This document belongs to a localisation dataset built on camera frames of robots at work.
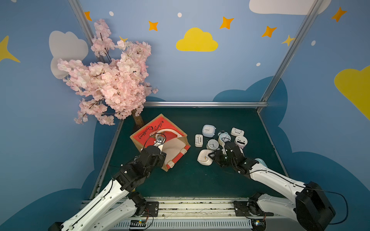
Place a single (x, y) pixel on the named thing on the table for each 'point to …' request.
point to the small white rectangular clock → (198, 140)
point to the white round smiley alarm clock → (241, 141)
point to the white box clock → (236, 132)
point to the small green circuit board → (138, 223)
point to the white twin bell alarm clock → (212, 145)
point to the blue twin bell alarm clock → (223, 137)
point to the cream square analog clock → (203, 158)
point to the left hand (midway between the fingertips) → (160, 147)
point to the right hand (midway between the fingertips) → (211, 154)
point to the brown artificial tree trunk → (138, 120)
